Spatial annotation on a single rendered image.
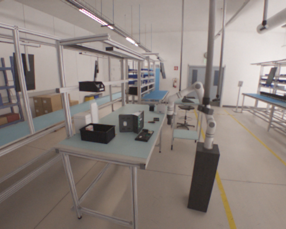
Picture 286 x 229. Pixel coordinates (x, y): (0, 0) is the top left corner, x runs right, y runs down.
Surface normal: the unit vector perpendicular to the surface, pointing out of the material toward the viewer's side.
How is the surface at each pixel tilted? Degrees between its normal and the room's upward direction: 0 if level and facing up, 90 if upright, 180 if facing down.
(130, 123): 90
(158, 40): 90
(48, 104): 90
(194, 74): 90
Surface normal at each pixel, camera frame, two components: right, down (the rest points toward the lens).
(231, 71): -0.25, 0.26
